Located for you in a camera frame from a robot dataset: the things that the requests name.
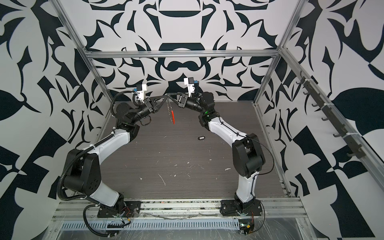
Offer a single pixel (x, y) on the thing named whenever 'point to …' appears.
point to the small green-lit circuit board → (246, 228)
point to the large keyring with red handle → (170, 111)
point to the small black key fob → (201, 137)
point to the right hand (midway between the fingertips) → (167, 96)
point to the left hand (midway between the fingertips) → (168, 94)
